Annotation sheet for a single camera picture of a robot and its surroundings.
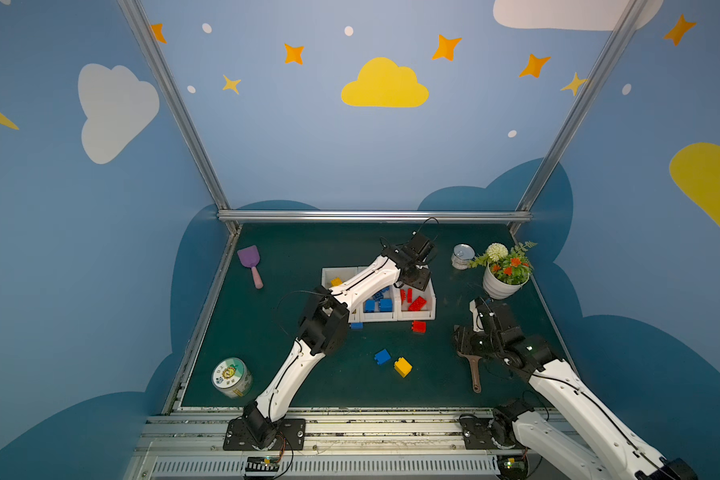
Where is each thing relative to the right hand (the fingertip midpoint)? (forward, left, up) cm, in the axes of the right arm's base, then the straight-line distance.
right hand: (461, 333), depth 81 cm
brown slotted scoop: (-7, -5, -9) cm, 13 cm away
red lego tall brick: (+16, +15, -8) cm, 23 cm away
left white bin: (+20, +39, -4) cm, 44 cm away
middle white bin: (+15, +18, -5) cm, 24 cm away
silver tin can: (+34, -7, -7) cm, 35 cm away
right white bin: (+10, +7, -7) cm, 14 cm away
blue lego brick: (+12, +26, -8) cm, 30 cm away
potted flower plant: (+20, -16, +4) cm, 25 cm away
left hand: (+21, +11, -2) cm, 23 cm away
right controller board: (-28, -12, -14) cm, 34 cm away
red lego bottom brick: (+14, +10, -10) cm, 20 cm away
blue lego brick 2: (+14, +20, -10) cm, 27 cm away
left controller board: (-32, +51, -14) cm, 62 cm away
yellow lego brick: (-7, +16, -9) cm, 20 cm away
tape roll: (-15, +60, -1) cm, 62 cm away
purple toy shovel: (+31, +72, -10) cm, 79 cm away
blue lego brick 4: (-4, +21, -10) cm, 24 cm away
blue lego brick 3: (+17, +24, -10) cm, 30 cm away
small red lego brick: (+17, +12, -9) cm, 23 cm away
